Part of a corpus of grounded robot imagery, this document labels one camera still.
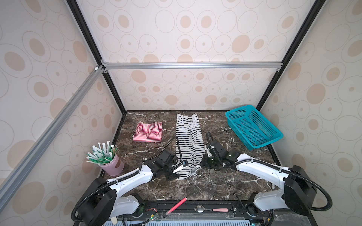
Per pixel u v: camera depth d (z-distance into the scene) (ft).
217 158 2.04
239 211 2.39
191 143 3.28
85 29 2.45
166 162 2.18
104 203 1.31
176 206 2.44
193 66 3.02
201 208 2.49
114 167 2.63
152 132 3.39
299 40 2.60
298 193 1.34
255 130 3.54
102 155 2.52
